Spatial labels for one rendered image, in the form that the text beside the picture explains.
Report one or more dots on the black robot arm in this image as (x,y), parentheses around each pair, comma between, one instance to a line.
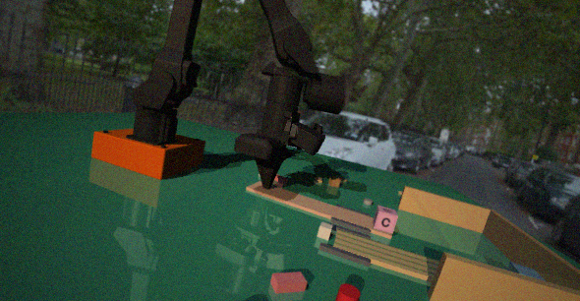
(174,74)

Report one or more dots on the tan strip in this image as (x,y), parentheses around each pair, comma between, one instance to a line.
(318,207)

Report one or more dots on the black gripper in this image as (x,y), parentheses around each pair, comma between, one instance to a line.
(265,146)

